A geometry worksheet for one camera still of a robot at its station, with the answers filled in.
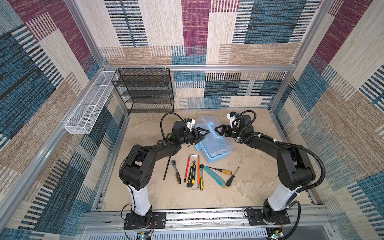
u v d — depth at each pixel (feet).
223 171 2.86
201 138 2.82
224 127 2.73
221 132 2.79
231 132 2.72
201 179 2.79
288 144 1.67
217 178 2.81
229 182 2.74
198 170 2.93
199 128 2.71
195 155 3.10
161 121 2.83
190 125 2.80
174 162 3.01
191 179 2.79
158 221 2.40
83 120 2.27
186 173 2.89
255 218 2.39
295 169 1.58
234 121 2.77
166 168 2.99
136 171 1.64
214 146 2.82
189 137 2.63
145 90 3.63
